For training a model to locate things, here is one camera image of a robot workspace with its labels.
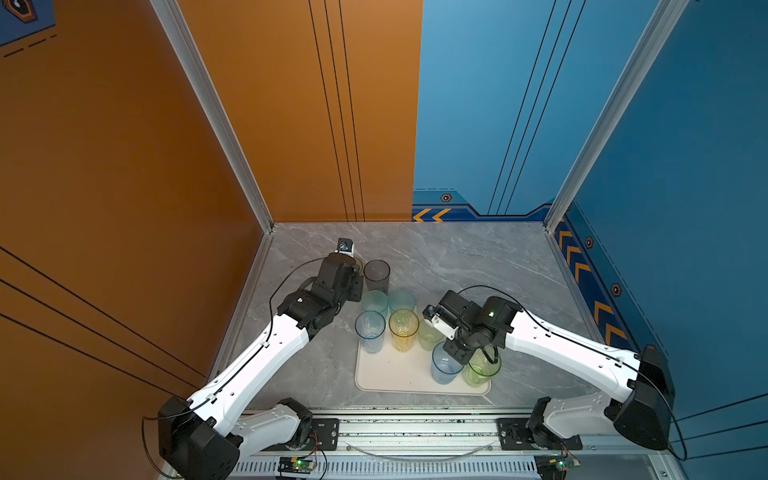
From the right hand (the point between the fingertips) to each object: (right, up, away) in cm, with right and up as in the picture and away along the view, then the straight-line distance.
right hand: (451, 346), depth 77 cm
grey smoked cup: (-20, +18, +15) cm, 31 cm away
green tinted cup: (+8, -4, -2) cm, 9 cm away
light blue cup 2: (-1, -8, +7) cm, 11 cm away
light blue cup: (-22, +2, +8) cm, 23 cm away
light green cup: (-5, -1, +12) cm, 13 cm away
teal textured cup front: (-12, +10, +13) cm, 20 cm away
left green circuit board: (-38, -27, -6) cm, 47 cm away
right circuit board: (+23, -27, -6) cm, 36 cm away
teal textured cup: (-21, +9, +17) cm, 28 cm away
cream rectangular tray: (-14, -10, +8) cm, 19 cm away
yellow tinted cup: (-12, +3, +8) cm, 15 cm away
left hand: (-26, +19, +1) cm, 32 cm away
